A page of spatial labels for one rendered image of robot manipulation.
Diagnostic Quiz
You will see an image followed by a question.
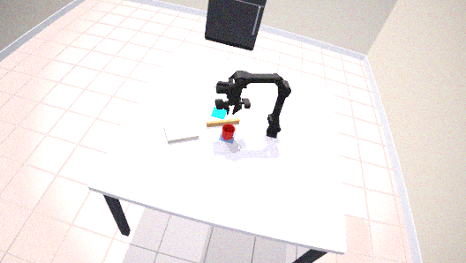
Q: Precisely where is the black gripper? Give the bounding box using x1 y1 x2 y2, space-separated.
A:
214 92 251 115

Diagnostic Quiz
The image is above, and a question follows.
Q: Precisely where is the orange flat bar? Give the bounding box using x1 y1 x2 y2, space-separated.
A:
207 118 240 127

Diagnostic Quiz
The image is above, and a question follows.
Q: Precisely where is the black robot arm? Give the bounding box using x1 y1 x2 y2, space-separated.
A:
215 70 291 139

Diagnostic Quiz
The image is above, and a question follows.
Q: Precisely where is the red cup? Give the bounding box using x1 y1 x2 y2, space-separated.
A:
222 124 236 140

